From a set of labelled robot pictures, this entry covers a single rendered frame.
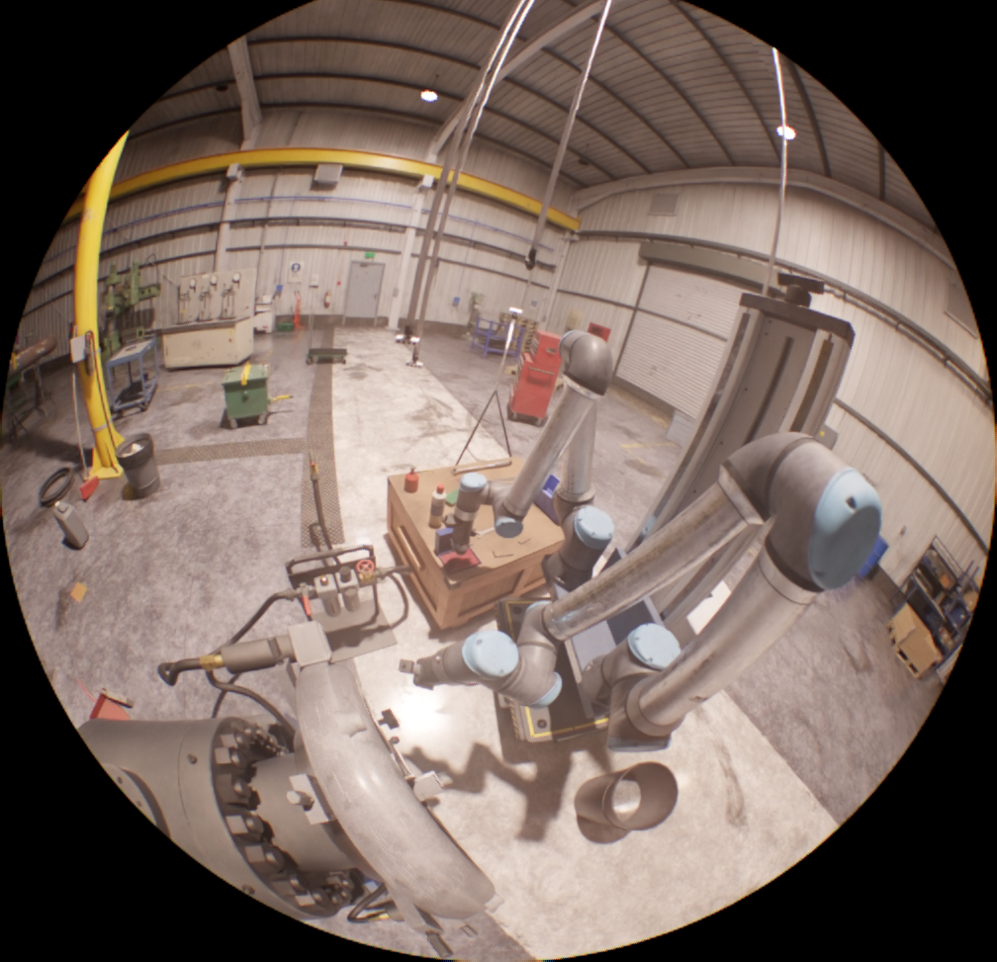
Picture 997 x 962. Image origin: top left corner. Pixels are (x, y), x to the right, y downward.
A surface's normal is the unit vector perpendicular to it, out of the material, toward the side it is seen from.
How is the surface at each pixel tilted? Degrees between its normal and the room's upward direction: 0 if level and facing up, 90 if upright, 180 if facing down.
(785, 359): 90
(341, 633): 0
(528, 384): 90
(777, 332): 90
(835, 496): 66
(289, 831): 11
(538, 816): 0
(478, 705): 0
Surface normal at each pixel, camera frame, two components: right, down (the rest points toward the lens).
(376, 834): 0.32, -0.76
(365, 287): 0.47, 0.54
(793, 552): -0.98, 0.04
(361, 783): 0.18, -0.89
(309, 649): 0.43, -0.57
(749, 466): -0.91, -0.34
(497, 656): 0.53, -0.68
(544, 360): -0.02, 0.50
